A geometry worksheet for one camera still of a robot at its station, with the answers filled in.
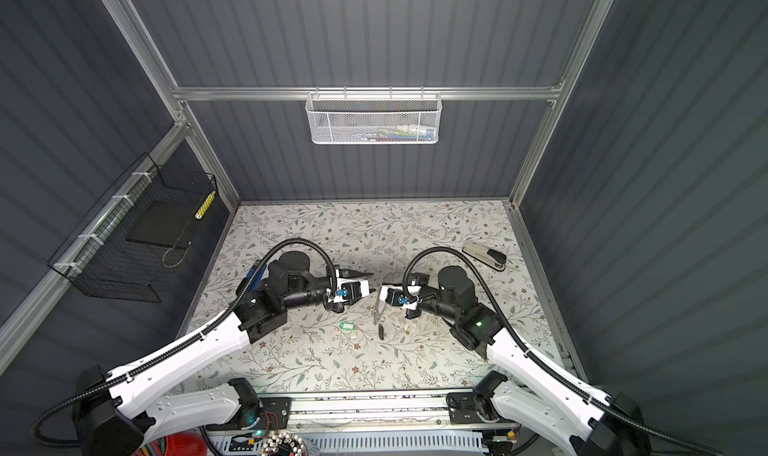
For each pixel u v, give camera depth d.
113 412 0.38
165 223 0.74
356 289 0.55
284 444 0.55
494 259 0.98
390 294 0.58
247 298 0.53
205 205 0.81
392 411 0.75
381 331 0.81
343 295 0.55
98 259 0.64
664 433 0.37
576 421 0.41
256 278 0.94
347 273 0.62
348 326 0.88
